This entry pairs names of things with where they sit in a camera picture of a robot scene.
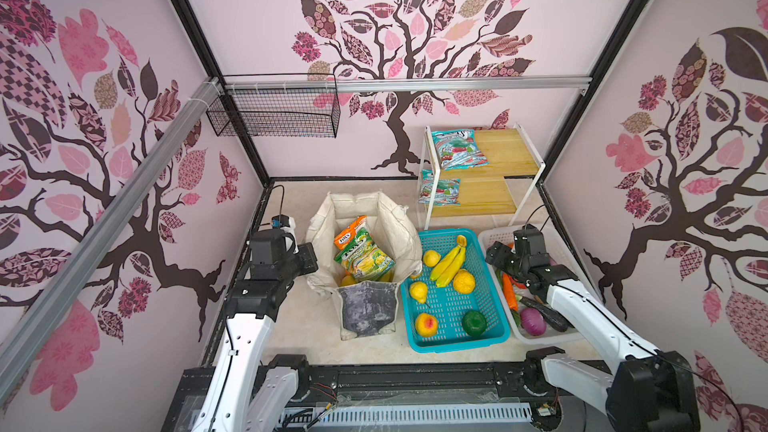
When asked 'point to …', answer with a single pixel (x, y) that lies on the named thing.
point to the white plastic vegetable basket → (565, 255)
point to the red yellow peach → (426, 324)
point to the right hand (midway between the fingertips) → (498, 251)
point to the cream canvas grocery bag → (364, 309)
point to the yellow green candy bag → (363, 259)
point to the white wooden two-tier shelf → (477, 171)
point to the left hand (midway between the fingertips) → (313, 253)
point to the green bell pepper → (474, 323)
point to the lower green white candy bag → (446, 192)
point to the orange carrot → (510, 292)
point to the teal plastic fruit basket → (455, 302)
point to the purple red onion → (533, 321)
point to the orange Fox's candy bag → (343, 238)
